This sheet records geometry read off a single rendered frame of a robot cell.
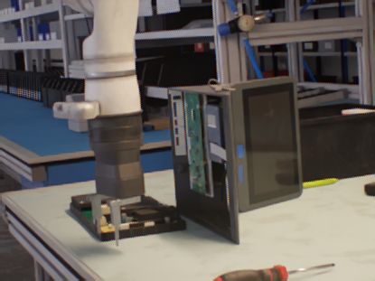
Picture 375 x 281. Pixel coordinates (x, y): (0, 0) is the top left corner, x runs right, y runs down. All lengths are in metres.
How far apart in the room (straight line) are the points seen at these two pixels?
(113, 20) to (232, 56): 1.77
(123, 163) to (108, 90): 0.10
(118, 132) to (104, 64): 0.09
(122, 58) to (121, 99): 0.06
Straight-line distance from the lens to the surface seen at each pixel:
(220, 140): 1.25
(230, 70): 2.89
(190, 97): 1.32
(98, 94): 1.16
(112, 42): 1.15
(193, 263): 1.12
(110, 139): 1.16
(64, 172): 2.81
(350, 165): 1.63
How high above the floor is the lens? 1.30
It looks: 7 degrees down
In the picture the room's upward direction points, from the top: 4 degrees counter-clockwise
